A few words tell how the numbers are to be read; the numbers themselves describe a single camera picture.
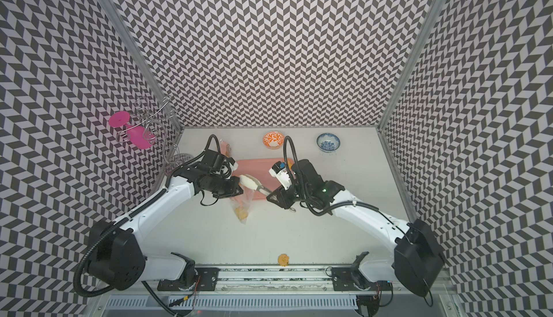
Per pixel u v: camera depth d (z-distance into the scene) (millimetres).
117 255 403
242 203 809
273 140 1109
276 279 741
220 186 695
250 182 769
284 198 669
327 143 1089
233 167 782
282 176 690
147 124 783
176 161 1087
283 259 770
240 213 848
